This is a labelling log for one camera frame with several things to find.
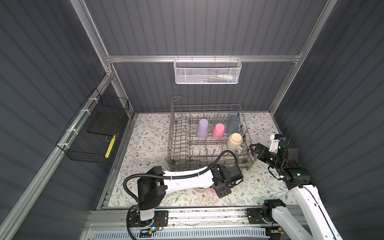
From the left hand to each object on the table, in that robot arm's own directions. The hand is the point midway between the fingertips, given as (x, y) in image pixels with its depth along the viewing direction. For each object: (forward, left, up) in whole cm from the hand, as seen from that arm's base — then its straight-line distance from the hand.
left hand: (224, 188), depth 76 cm
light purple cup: (+36, +8, +6) cm, 37 cm away
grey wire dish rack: (+25, +19, -3) cm, 32 cm away
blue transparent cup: (+38, -12, +6) cm, 40 cm away
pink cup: (+34, -2, +5) cm, 34 cm away
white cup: (+25, -10, +5) cm, 27 cm away
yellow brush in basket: (+16, +54, +19) cm, 59 cm away
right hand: (+14, -18, +14) cm, 26 cm away
